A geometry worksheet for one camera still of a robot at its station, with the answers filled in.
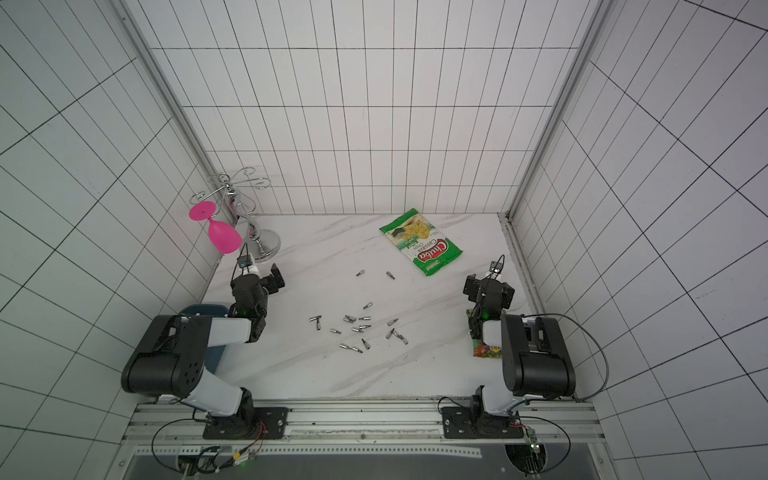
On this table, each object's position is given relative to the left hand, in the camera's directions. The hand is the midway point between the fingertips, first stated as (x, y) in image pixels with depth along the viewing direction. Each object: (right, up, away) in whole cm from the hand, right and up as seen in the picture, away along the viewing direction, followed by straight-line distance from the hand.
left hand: (261, 272), depth 94 cm
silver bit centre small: (+25, -17, -6) cm, 31 cm away
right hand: (+71, -1, 0) cm, 71 cm away
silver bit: (+31, -1, +9) cm, 32 cm away
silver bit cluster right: (+34, -14, -4) cm, 37 cm away
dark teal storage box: (-14, -11, -5) cm, 19 cm away
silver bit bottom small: (+35, -21, -9) cm, 41 cm away
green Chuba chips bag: (+54, +10, +16) cm, 57 cm away
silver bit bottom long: (+29, -21, -9) cm, 37 cm away
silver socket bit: (+18, -14, -2) cm, 23 cm away
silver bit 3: (+46, -20, -7) cm, 50 cm away
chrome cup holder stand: (-7, +8, +16) cm, 19 cm away
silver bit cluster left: (+29, -14, -4) cm, 33 cm away
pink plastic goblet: (-11, +11, -1) cm, 16 cm away
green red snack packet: (+68, -21, -11) cm, 72 cm away
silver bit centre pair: (+32, -17, -6) cm, 37 cm away
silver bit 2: (+35, -11, 0) cm, 36 cm away
